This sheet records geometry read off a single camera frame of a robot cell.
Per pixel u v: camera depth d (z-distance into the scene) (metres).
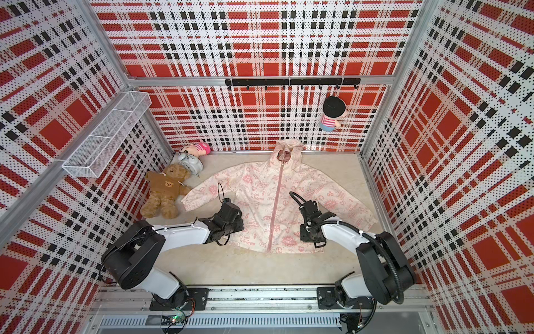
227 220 0.72
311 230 0.65
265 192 1.04
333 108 0.93
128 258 0.44
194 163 1.04
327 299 0.73
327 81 0.88
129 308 0.72
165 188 0.98
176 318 0.70
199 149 1.16
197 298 0.74
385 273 0.42
